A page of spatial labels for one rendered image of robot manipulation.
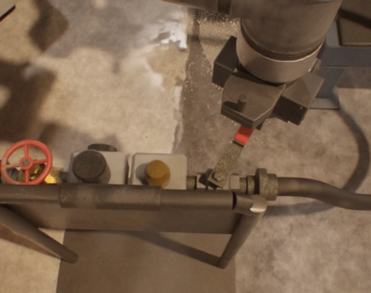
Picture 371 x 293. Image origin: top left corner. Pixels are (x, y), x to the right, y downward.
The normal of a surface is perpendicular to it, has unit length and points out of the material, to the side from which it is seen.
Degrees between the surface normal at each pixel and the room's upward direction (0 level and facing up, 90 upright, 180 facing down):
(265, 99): 0
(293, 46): 90
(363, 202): 41
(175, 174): 0
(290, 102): 90
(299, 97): 0
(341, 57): 90
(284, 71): 89
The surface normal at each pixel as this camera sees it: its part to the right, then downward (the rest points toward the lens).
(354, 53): -0.04, 0.92
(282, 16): -0.28, 0.89
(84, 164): 0.00, -0.39
